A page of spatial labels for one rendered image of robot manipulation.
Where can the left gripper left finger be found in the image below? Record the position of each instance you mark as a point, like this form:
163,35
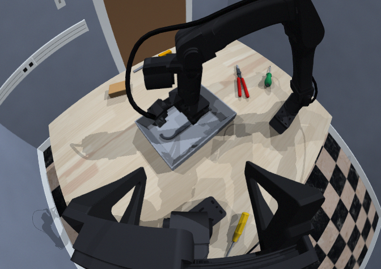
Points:
99,202

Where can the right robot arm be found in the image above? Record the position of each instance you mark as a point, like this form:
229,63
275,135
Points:
200,43

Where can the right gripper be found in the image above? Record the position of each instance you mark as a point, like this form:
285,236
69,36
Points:
194,104

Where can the green-handled screwdriver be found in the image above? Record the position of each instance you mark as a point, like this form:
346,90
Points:
268,80

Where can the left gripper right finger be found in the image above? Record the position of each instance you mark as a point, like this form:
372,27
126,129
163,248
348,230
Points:
297,203

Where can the yellow-handled screwdriver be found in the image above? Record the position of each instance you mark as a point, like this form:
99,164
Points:
239,229

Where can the red-handled pliers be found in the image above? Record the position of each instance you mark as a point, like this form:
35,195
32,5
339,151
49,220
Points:
243,83

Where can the dark grey hook spanner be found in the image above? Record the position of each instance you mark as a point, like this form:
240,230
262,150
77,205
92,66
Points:
179,130

